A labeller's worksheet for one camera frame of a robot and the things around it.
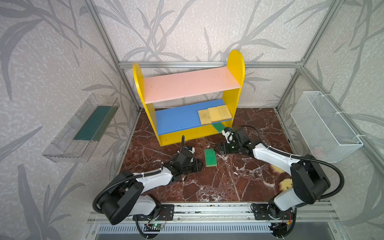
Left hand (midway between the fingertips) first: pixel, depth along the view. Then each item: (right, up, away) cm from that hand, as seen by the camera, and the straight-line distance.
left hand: (203, 160), depth 86 cm
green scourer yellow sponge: (+12, +19, +20) cm, 30 cm away
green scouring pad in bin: (-49, +22, -19) cm, 57 cm away
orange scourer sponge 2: (+1, +26, +8) cm, 27 cm away
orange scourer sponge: (+8, +28, +10) cm, 30 cm away
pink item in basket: (+56, +7, -15) cm, 59 cm away
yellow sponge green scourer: (+5, 0, +5) cm, 7 cm away
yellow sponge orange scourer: (+14, +29, +10) cm, 33 cm away
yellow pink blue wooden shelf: (-17, +21, +7) cm, 28 cm away
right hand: (+9, +10, +2) cm, 14 cm away
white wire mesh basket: (+53, +17, -24) cm, 60 cm away
